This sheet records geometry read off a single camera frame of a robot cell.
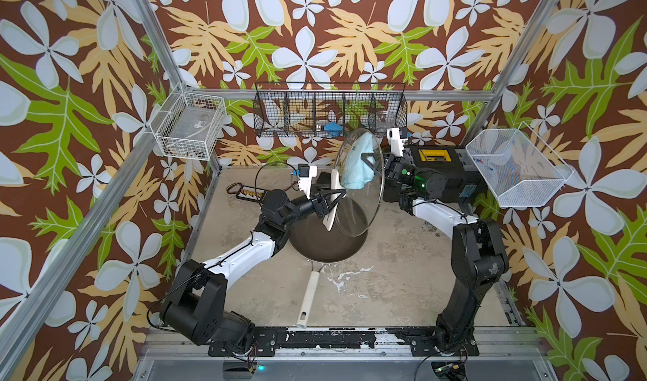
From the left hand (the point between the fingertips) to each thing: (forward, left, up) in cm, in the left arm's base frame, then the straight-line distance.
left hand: (343, 188), depth 69 cm
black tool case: (+18, -49, -19) cm, 56 cm away
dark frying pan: (-4, +7, -29) cm, 30 cm away
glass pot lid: (+13, -9, -31) cm, 35 cm away
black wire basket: (+42, +4, -2) cm, 42 cm away
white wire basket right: (+13, -59, -6) cm, 61 cm away
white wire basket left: (+27, +52, 0) cm, 59 cm away
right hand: (+3, -5, +6) cm, 8 cm away
